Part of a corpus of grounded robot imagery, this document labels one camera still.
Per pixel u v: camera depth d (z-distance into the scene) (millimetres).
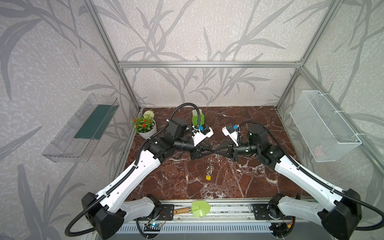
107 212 371
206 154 616
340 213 373
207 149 594
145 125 909
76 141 630
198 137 561
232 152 586
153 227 719
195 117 1146
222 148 625
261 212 731
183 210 734
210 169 656
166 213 734
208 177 690
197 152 609
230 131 596
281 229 717
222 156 642
